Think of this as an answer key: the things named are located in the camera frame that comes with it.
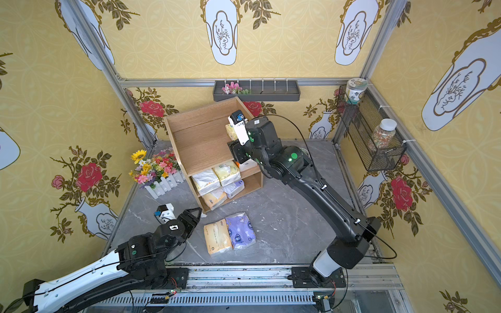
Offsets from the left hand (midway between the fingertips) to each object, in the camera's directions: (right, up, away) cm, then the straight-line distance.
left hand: (196, 211), depth 75 cm
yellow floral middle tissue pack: (+11, +14, +5) cm, 19 cm away
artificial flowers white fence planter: (-22, +13, +15) cm, 30 cm away
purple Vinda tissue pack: (+17, -10, +7) cm, 20 cm away
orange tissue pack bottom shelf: (+4, +1, +14) cm, 15 cm away
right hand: (+18, +29, -9) cm, 35 cm away
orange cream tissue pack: (+8, -11, +4) cm, 14 cm away
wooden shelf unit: (0, +29, +5) cm, 30 cm away
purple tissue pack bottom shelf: (+13, +6, +16) cm, 21 cm away
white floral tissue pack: (+4, +11, +1) cm, 12 cm away
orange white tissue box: (+19, +17, +9) cm, 28 cm away
